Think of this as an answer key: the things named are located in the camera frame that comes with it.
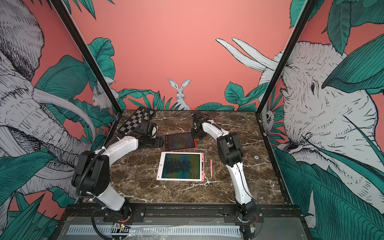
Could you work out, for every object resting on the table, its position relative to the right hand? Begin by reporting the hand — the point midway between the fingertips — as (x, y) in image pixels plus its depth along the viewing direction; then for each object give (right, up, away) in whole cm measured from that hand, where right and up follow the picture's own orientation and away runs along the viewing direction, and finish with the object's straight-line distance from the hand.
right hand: (193, 133), depth 104 cm
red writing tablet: (-9, -5, -2) cm, 11 cm away
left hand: (-21, -3, -10) cm, 24 cm away
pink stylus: (+11, -20, -14) cm, 27 cm away
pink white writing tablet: (-7, -20, -13) cm, 25 cm away
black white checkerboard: (-41, +14, +11) cm, 45 cm away
